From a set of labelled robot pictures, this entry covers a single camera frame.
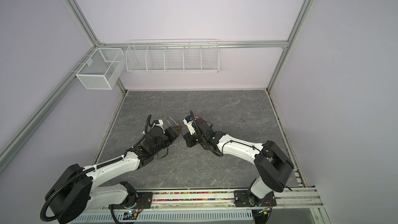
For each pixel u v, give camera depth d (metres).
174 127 0.82
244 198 0.74
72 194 0.41
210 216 1.57
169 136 0.73
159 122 0.79
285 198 0.75
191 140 0.74
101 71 0.97
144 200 0.74
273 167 0.44
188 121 0.74
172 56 0.99
